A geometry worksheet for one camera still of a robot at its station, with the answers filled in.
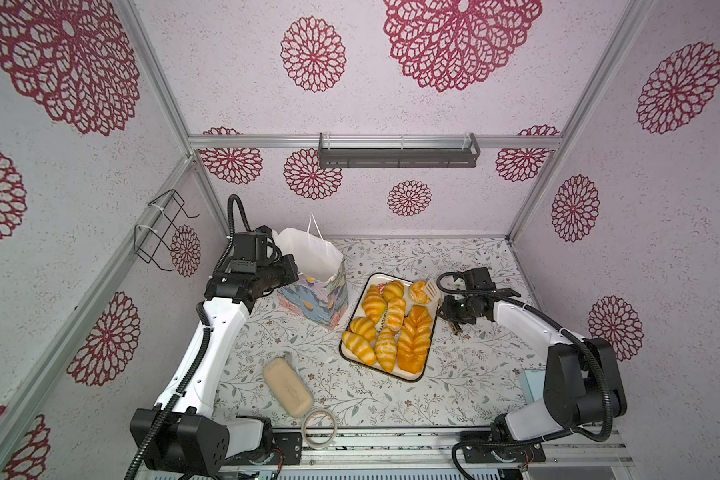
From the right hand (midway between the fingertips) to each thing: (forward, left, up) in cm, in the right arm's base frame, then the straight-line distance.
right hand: (441, 308), depth 90 cm
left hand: (-2, +41, +18) cm, 45 cm away
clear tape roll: (-33, +38, -6) cm, 51 cm away
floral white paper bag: (-5, +35, +13) cm, 37 cm away
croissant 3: (-6, +23, -3) cm, 24 cm away
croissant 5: (-12, +17, -4) cm, 21 cm away
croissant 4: (-12, +24, -4) cm, 27 cm away
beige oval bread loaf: (-26, +41, -3) cm, 49 cm away
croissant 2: (0, +14, -4) cm, 14 cm away
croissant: (+9, +14, -4) cm, 17 cm away
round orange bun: (+8, +6, -4) cm, 11 cm away
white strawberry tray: (+15, +22, -6) cm, 27 cm away
